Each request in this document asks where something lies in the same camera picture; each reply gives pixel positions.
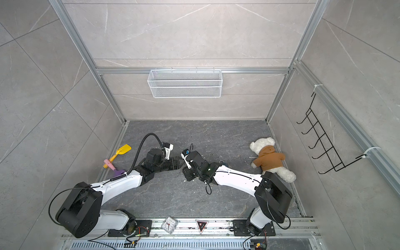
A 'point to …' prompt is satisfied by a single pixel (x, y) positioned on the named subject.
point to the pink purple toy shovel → (116, 172)
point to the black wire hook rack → (330, 154)
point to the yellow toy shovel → (124, 149)
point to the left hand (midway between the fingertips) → (183, 157)
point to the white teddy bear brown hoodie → (270, 159)
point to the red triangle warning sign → (201, 225)
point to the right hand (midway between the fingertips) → (185, 168)
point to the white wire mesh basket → (185, 84)
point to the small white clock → (169, 225)
